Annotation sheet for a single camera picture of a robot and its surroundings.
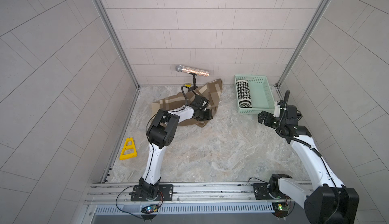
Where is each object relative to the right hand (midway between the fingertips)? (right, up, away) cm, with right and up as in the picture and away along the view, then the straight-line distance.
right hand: (264, 114), depth 82 cm
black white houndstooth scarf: (-5, +12, +21) cm, 25 cm away
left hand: (-27, -3, +18) cm, 32 cm away
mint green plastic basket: (+9, +9, +26) cm, 29 cm away
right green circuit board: (+1, -41, -15) cm, 43 cm away
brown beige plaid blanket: (-27, +14, +29) cm, 42 cm away
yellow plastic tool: (-73, -18, +2) cm, 76 cm away
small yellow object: (-45, +19, +33) cm, 59 cm away
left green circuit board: (-57, -39, -17) cm, 71 cm away
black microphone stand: (-40, +20, +23) cm, 50 cm away
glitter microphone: (-48, +28, +14) cm, 57 cm away
